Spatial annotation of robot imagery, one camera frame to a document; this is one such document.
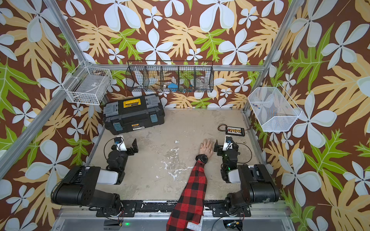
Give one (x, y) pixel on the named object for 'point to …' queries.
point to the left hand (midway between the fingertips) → (128, 138)
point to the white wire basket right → (276, 111)
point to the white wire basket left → (87, 85)
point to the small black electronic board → (235, 131)
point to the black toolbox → (133, 112)
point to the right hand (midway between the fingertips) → (224, 140)
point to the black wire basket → (167, 76)
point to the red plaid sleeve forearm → (188, 214)
